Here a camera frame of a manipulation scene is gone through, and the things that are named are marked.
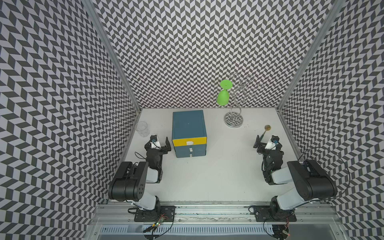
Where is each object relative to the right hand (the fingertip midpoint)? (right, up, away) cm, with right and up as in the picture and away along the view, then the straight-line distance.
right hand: (265, 138), depth 89 cm
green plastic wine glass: (-25, +27, +5) cm, 37 cm away
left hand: (-64, 0, +2) cm, 64 cm away
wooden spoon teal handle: (+9, +6, +16) cm, 19 cm away
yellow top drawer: (-45, 0, -10) cm, 46 cm away
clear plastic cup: (-82, +6, +19) cm, 84 cm away
